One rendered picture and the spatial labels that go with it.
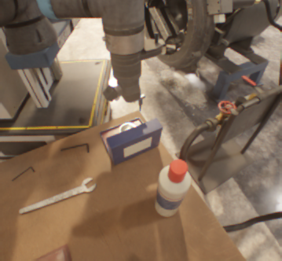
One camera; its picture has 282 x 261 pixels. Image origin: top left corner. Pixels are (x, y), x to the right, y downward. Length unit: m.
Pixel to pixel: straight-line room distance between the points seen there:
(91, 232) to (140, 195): 0.16
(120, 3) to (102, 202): 0.48
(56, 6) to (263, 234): 1.21
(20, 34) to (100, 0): 0.40
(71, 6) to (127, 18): 0.11
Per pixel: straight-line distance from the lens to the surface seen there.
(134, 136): 0.50
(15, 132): 1.07
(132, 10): 0.38
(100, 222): 0.54
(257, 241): 1.14
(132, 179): 0.57
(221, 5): 1.02
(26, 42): 0.72
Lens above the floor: 0.99
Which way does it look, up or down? 48 degrees down
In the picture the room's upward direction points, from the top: 1 degrees counter-clockwise
